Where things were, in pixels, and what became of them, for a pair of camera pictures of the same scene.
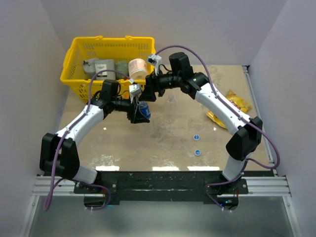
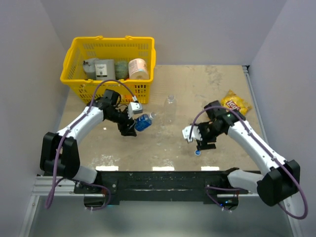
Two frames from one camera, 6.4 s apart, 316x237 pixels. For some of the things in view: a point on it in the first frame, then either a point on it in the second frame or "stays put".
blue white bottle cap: (197, 152) stays put
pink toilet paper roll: (138, 69) stays put
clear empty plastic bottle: (171, 109) stays put
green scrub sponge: (122, 66) stays put
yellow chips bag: (239, 100) stays put
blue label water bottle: (144, 109) to (144, 121)
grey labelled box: (92, 65) stays put
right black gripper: (153, 83) to (203, 144)
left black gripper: (138, 117) to (127, 128)
